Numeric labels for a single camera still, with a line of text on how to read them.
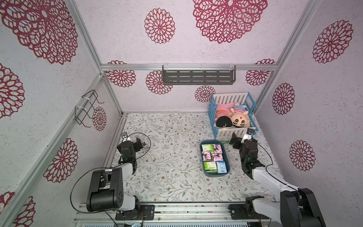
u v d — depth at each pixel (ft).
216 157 2.91
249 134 2.34
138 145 2.75
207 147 3.04
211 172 2.80
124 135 2.54
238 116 3.30
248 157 2.14
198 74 3.12
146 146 3.19
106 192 1.44
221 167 2.80
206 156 2.93
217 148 3.02
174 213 2.46
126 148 2.25
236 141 2.51
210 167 2.75
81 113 2.39
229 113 3.50
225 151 3.18
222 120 3.27
